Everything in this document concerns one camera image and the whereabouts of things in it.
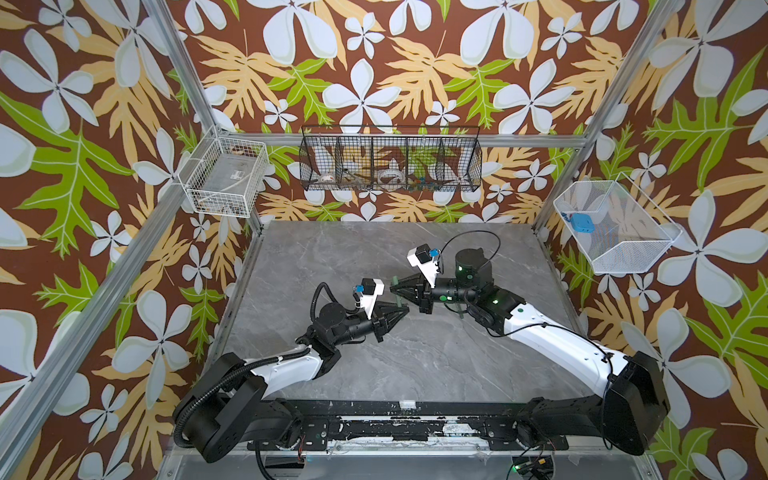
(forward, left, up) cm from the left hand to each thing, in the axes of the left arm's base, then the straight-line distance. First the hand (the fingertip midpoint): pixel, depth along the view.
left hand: (404, 304), depth 73 cm
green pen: (+2, +3, +8) cm, 8 cm away
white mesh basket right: (+17, -60, +8) cm, 63 cm away
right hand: (+1, +3, +5) cm, 6 cm away
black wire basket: (+50, +3, +9) cm, 51 cm away
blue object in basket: (+25, -53, +4) cm, 59 cm away
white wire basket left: (+36, +52, +11) cm, 64 cm away
